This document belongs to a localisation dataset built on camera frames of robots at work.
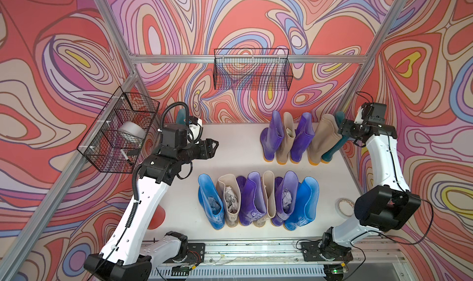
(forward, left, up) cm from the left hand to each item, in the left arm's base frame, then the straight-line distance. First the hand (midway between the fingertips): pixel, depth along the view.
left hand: (214, 143), depth 68 cm
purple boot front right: (-15, -27, -14) cm, 34 cm away
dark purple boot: (+26, -28, -26) cm, 47 cm away
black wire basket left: (+9, +47, -10) cm, 49 cm away
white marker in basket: (0, +37, -7) cm, 38 cm away
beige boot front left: (-11, -6, -14) cm, 18 cm away
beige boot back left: (+10, -31, -7) cm, 34 cm away
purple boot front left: (-18, -14, -12) cm, 26 cm away
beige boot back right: (+14, -51, -11) cm, 54 cm away
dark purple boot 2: (+11, -39, -7) cm, 41 cm away
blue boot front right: (-20, -32, -7) cm, 38 cm away
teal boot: (+25, +19, -8) cm, 32 cm away
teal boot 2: (+13, -57, -29) cm, 65 cm away
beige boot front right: (-13, -20, -8) cm, 25 cm away
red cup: (-17, +28, -33) cm, 46 cm away
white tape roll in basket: (+6, +33, 0) cm, 34 cm away
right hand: (+12, -59, -7) cm, 61 cm away
